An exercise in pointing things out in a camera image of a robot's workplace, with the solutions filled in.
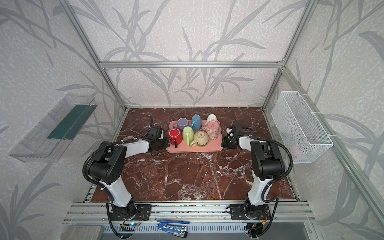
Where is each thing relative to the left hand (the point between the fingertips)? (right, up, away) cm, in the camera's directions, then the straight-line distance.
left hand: (171, 138), depth 99 cm
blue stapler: (+9, -38, -31) cm, 50 cm away
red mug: (+4, +2, -5) cm, 7 cm away
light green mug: (+12, +3, -5) cm, 13 cm away
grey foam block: (-33, -38, -32) cm, 60 cm away
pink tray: (+28, -5, 0) cm, 28 cm away
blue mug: (+17, +11, +3) cm, 20 cm away
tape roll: (-30, -1, +3) cm, 30 cm away
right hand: (+34, -1, +1) cm, 34 cm away
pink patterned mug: (+27, +7, -5) cm, 28 cm away
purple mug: (+6, +10, +2) cm, 12 cm away
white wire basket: (+63, +7, -36) cm, 73 cm away
